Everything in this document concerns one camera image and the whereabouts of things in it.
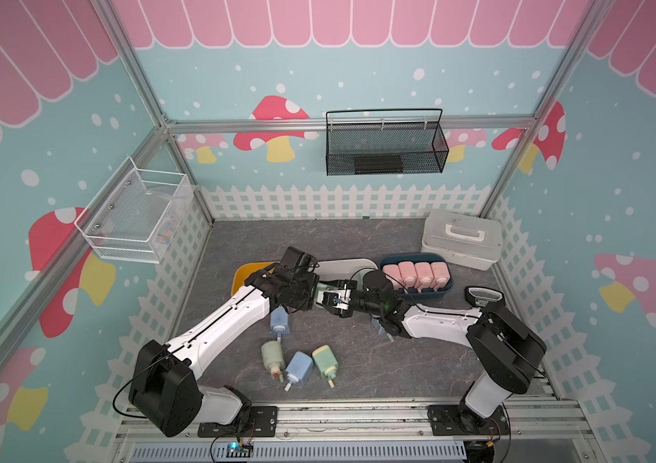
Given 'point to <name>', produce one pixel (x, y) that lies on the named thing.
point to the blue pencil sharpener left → (279, 321)
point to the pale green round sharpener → (273, 355)
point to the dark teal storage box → (418, 258)
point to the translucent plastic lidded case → (467, 239)
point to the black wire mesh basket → (379, 142)
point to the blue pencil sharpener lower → (299, 368)
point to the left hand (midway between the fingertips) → (321, 288)
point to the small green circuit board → (237, 449)
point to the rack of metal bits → (478, 296)
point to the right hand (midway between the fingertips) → (322, 288)
